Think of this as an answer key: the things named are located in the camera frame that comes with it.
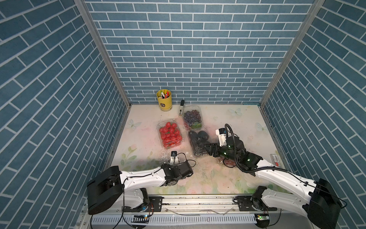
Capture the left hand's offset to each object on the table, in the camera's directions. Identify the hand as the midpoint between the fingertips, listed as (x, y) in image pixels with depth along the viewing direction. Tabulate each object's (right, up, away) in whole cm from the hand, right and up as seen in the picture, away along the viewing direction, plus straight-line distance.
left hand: (181, 172), depth 84 cm
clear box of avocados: (+11, +18, +13) cm, 25 cm away
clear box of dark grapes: (+7, +32, +20) cm, 39 cm away
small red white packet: (+58, +6, +5) cm, 59 cm away
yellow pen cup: (-14, +46, +23) cm, 53 cm away
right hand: (+15, +17, -6) cm, 23 cm away
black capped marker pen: (-2, +43, +32) cm, 54 cm away
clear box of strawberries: (-9, +22, +15) cm, 28 cm away
